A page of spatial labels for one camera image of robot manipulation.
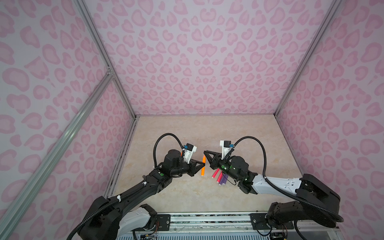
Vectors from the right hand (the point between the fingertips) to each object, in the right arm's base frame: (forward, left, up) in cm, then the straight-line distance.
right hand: (204, 153), depth 74 cm
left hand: (-3, 0, -4) cm, 5 cm away
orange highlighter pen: (-6, 0, -7) cm, 9 cm away
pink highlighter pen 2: (-4, -9, -21) cm, 23 cm away
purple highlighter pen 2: (-5, -12, -21) cm, 25 cm away
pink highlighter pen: (-2, -7, -20) cm, 21 cm away
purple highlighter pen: (-6, -10, -21) cm, 24 cm away
